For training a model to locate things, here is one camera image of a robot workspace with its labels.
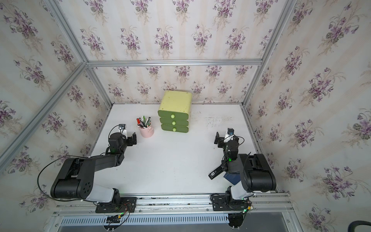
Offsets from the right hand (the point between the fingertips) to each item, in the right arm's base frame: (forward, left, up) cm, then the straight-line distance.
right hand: (226, 133), depth 91 cm
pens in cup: (+7, +55, +1) cm, 55 cm away
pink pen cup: (+2, +52, -2) cm, 52 cm away
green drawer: (+7, +34, +3) cm, 34 cm away
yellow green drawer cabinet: (+11, +33, +13) cm, 37 cm away
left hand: (-1, +64, -1) cm, 64 cm away
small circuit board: (-45, +61, -12) cm, 77 cm away
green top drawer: (+6, +34, +10) cm, 36 cm away
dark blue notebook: (-25, -2, -9) cm, 26 cm away
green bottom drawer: (+6, +34, -4) cm, 35 cm away
